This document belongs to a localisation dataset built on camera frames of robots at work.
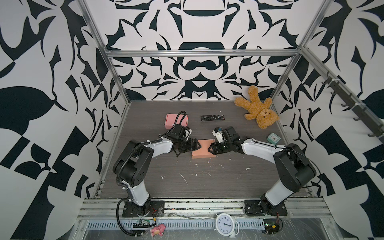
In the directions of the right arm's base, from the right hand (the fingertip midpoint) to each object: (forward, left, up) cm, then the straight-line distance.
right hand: (212, 148), depth 90 cm
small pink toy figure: (-39, +27, -1) cm, 48 cm away
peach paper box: (-2, +5, -1) cm, 6 cm away
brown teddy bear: (+28, -35, +1) cm, 45 cm away
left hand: (+2, +8, +1) cm, 9 cm away
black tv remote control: (+25, -2, -2) cm, 25 cm away
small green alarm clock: (+8, -41, -5) cm, 42 cm away
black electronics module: (-38, -25, -6) cm, 46 cm away
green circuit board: (-36, +35, -1) cm, 50 cm away
